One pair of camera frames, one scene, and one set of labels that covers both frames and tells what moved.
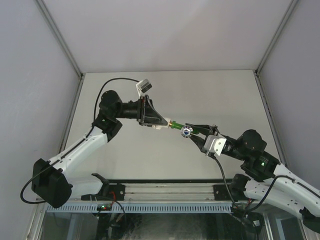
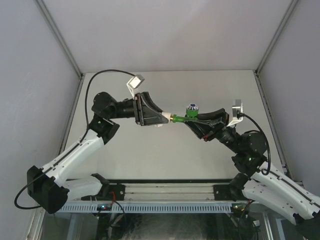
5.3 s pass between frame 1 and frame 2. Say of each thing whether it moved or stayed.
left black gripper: stayed
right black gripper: moved
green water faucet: moved
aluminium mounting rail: stayed
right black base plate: stayed
